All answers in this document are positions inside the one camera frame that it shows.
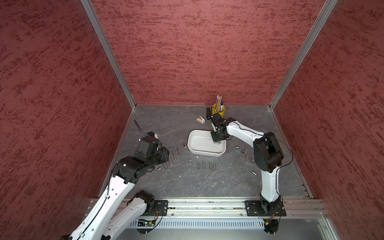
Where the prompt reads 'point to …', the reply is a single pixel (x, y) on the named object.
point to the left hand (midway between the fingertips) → (164, 156)
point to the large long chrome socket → (174, 156)
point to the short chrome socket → (185, 145)
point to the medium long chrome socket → (179, 151)
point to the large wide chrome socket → (252, 159)
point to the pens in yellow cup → (219, 105)
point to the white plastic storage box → (200, 142)
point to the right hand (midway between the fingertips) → (217, 139)
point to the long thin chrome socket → (198, 165)
